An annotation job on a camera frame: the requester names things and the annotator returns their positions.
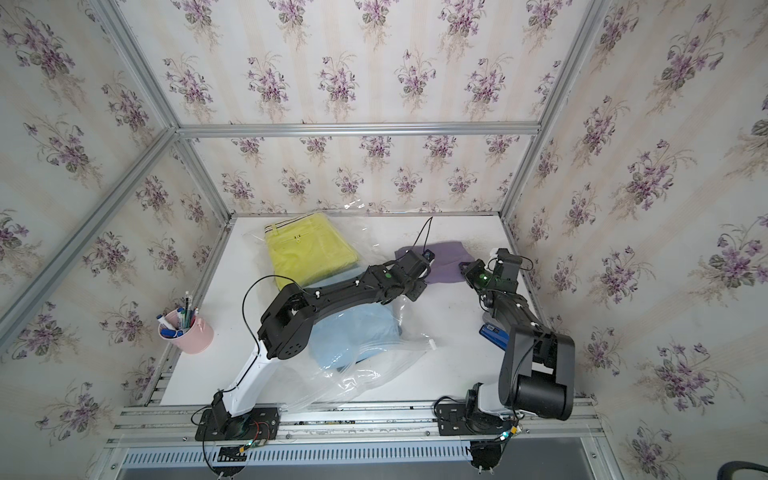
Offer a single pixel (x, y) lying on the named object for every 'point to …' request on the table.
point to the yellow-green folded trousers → (308, 249)
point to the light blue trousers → (347, 334)
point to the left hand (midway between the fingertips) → (417, 279)
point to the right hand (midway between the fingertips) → (467, 263)
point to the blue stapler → (495, 335)
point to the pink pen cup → (197, 340)
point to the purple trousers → (447, 263)
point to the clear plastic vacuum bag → (309, 382)
